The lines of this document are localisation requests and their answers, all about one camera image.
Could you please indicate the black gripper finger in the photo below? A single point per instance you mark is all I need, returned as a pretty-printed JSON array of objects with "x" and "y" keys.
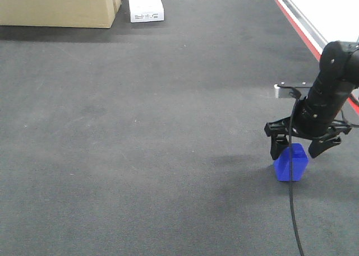
[
  {"x": 279, "y": 146},
  {"x": 322, "y": 146}
]

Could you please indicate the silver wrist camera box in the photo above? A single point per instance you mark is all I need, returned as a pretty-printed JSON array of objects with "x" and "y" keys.
[{"x": 280, "y": 93}]

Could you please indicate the brown cardboard box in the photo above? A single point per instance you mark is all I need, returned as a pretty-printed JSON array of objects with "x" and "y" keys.
[{"x": 56, "y": 6}]

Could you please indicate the long white carton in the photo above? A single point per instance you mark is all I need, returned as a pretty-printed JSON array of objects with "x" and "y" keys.
[{"x": 146, "y": 4}]

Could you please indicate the small blue plastic box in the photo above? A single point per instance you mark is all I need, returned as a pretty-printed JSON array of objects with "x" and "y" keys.
[{"x": 298, "y": 166}]

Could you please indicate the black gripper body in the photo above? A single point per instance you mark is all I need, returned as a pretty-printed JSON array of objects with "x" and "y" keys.
[{"x": 317, "y": 121}]

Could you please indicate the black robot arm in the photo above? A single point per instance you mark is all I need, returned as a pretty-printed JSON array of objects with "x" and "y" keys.
[{"x": 336, "y": 62}]

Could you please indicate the white board panel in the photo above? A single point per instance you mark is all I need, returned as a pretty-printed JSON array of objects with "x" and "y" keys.
[{"x": 322, "y": 9}]

